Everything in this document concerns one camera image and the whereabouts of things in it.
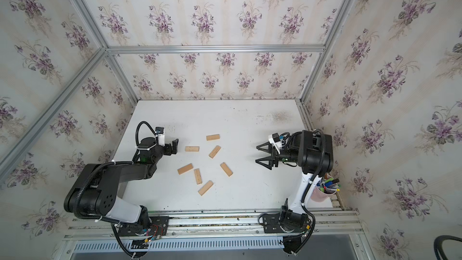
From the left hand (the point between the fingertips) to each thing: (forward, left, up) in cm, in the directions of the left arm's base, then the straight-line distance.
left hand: (169, 139), depth 93 cm
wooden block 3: (-12, -29, -6) cm, 32 cm away
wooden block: (-3, -13, -5) cm, 14 cm away
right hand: (-11, -48, +2) cm, 49 cm away
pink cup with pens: (-27, -73, +5) cm, 78 cm away
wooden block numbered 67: (-14, -9, -6) cm, 18 cm away
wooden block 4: (-18, -17, -5) cm, 25 cm away
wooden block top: (+5, -22, -6) cm, 23 cm away
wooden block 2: (-4, -24, -5) cm, 25 cm away
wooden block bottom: (-23, -21, -6) cm, 32 cm away
